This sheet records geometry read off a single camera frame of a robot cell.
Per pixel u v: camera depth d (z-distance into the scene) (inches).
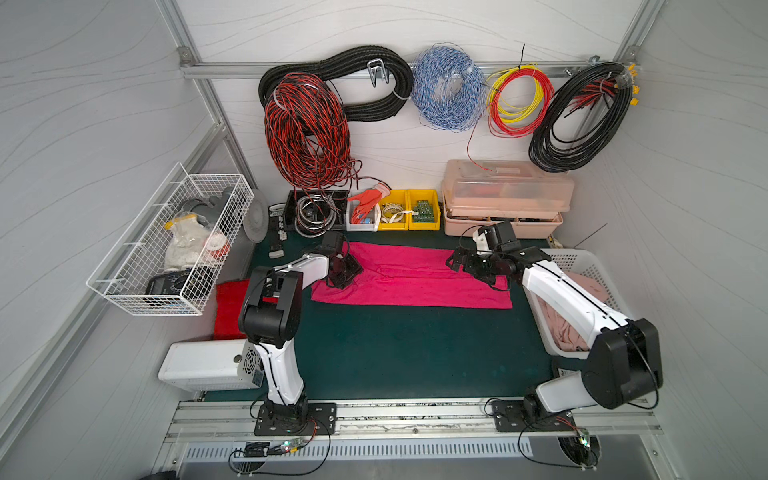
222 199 29.6
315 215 43.5
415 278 38.9
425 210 46.7
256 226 42.2
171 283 23.6
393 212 46.3
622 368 16.7
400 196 46.9
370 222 44.6
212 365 27.5
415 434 28.2
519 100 36.2
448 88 28.3
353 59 27.6
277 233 43.7
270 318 20.2
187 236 27.6
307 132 28.9
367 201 45.1
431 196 46.8
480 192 39.8
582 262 38.4
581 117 36.8
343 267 34.5
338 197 44.6
